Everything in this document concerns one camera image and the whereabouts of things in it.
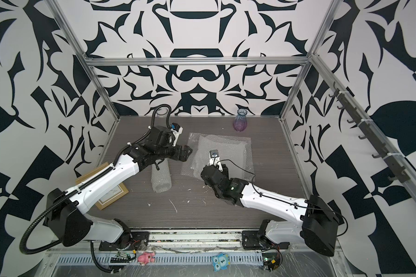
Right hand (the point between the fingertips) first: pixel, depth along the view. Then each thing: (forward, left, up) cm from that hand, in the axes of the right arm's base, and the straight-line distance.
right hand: (210, 163), depth 80 cm
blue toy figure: (-36, -4, -14) cm, 38 cm away
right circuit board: (-35, -24, -17) cm, 46 cm away
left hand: (+7, +12, +6) cm, 15 cm away
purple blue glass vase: (+33, -19, -9) cm, 39 cm away
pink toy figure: (-34, +26, -12) cm, 45 cm away
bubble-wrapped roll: (-4, +23, -7) cm, 24 cm away
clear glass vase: (+30, +26, +3) cm, 40 cm away
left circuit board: (-34, +35, -12) cm, 50 cm away
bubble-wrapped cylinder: (+14, -14, -13) cm, 23 cm away
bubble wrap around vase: (+5, +12, -14) cm, 20 cm away
